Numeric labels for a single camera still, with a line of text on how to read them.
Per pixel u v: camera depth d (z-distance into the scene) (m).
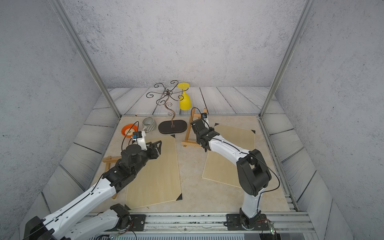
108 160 0.93
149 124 1.15
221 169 0.91
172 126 1.11
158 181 0.86
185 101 0.96
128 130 1.06
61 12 0.71
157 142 0.72
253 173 0.47
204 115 0.79
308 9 0.71
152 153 0.67
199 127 0.69
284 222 0.74
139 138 0.65
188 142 0.93
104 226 0.57
